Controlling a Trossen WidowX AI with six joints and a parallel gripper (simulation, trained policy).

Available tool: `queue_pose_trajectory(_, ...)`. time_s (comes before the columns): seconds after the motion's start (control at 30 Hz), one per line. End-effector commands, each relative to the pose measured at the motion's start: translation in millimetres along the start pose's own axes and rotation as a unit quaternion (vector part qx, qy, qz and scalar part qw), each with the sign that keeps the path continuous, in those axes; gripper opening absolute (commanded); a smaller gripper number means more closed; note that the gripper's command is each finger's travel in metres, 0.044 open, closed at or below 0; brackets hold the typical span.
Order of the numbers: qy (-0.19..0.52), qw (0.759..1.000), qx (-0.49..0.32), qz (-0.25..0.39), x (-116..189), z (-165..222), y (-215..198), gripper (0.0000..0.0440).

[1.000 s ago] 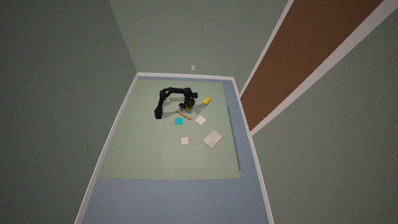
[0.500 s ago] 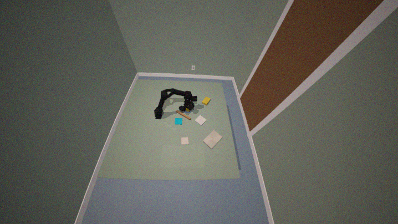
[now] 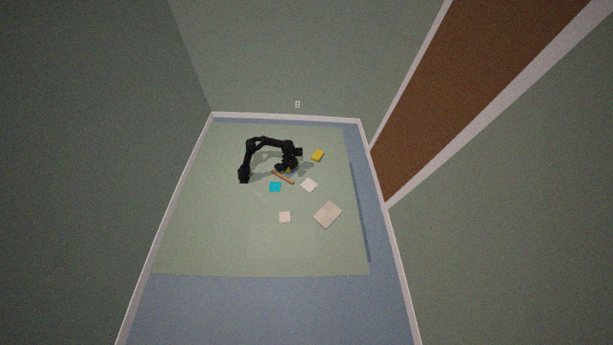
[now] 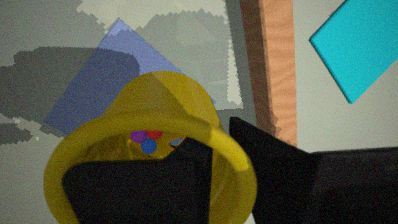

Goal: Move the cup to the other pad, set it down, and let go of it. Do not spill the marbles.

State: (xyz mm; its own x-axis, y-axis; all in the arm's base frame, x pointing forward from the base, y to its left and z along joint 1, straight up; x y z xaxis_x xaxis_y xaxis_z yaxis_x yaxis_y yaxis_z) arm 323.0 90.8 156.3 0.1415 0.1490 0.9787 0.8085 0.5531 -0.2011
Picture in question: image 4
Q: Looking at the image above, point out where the yellow translucent cup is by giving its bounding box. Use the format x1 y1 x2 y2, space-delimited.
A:
43 70 257 224

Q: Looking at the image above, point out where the red marble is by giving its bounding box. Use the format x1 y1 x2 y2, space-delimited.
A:
146 131 163 140

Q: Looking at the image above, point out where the purple marble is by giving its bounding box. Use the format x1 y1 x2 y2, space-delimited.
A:
131 131 147 143

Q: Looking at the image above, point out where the blue marble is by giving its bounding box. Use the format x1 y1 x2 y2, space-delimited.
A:
141 138 157 154

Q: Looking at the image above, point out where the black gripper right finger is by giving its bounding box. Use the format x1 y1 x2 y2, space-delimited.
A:
229 117 398 224

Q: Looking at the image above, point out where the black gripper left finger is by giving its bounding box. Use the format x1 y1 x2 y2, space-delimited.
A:
62 137 213 224

